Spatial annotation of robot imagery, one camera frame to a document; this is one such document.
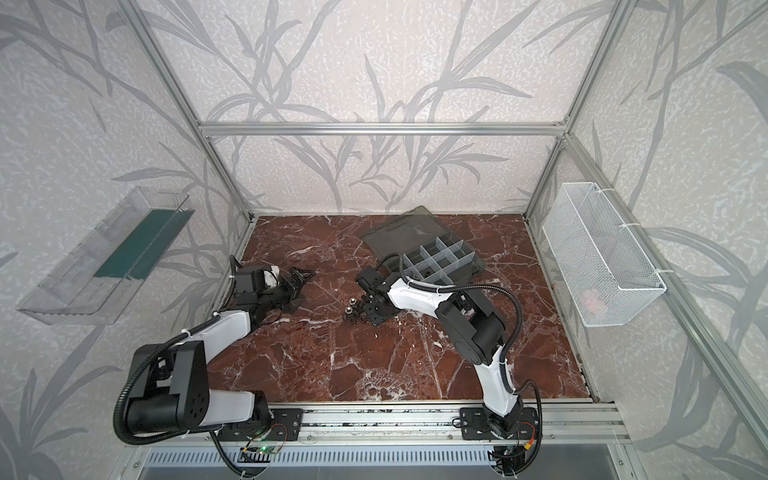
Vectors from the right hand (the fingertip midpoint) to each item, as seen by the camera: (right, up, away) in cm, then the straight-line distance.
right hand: (378, 306), depth 94 cm
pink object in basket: (+55, +6, -21) cm, 59 cm away
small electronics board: (-28, -31, -22) cm, 48 cm away
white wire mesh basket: (+50, +15, -32) cm, 61 cm away
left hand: (-19, +11, -6) cm, 23 cm away
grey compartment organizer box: (+17, +17, +8) cm, 25 cm away
